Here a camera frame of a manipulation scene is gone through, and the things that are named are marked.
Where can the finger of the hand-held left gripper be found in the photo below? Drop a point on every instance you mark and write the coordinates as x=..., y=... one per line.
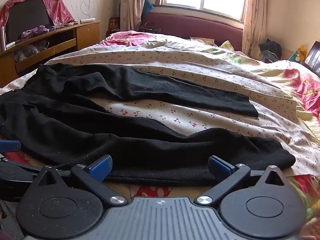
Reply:
x=10, y=146

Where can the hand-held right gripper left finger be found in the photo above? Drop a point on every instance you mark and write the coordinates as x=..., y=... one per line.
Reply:
x=101, y=168

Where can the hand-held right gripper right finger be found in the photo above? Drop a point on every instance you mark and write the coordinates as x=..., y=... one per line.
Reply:
x=220, y=167

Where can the black pants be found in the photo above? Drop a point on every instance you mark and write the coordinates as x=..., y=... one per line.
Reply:
x=105, y=135

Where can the grey clothes in cabinet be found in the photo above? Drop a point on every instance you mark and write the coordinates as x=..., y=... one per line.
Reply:
x=30, y=48

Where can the cherry print bed sheet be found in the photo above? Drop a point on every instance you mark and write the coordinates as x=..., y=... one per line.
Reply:
x=200, y=62

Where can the steel thermos flask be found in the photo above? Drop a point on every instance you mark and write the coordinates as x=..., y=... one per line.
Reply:
x=2, y=38

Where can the wooden television cabinet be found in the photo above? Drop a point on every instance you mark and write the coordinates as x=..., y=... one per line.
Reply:
x=50, y=45

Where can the purple crumpled cloth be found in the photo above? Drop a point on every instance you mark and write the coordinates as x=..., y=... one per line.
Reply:
x=35, y=32

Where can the pile of dark clothes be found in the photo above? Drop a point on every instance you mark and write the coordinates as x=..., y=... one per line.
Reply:
x=268, y=48

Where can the colourful printed bag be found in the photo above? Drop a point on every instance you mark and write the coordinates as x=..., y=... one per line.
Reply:
x=298, y=53

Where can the purple bed headboard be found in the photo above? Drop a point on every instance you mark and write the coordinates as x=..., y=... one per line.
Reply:
x=195, y=26

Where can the red box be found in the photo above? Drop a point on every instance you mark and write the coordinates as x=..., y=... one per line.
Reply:
x=114, y=25

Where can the pink floral cover cloth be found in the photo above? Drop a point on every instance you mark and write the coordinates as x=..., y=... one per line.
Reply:
x=56, y=10

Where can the dark wooden chair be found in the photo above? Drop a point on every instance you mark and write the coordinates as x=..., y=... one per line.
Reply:
x=313, y=57

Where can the white paper roll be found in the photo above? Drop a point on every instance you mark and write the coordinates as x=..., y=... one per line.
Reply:
x=87, y=20

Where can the dark handbag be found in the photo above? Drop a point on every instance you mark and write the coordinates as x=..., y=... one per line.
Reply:
x=150, y=27

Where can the beige patterned curtain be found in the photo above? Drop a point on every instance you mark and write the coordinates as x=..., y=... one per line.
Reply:
x=131, y=5
x=255, y=17

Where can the blue cloth by window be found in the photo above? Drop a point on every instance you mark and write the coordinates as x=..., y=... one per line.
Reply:
x=148, y=6

